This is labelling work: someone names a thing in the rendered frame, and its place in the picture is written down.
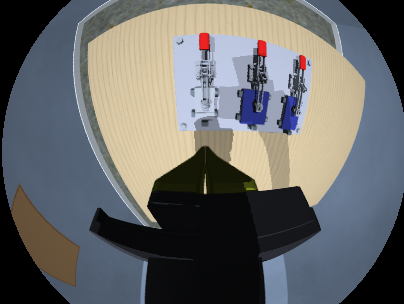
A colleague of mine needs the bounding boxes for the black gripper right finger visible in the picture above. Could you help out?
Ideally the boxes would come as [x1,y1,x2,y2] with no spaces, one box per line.
[205,146,258,194]

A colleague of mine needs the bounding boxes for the grey fixture plate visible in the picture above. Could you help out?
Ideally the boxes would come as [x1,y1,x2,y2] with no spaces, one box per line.
[173,34,312,134]

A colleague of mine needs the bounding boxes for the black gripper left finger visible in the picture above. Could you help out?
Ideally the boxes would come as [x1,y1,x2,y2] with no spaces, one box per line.
[151,146,205,194]

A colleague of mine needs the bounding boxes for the blue rectangular block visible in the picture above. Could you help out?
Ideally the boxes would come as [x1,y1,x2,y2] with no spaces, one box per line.
[239,88,269,125]
[280,95,299,130]

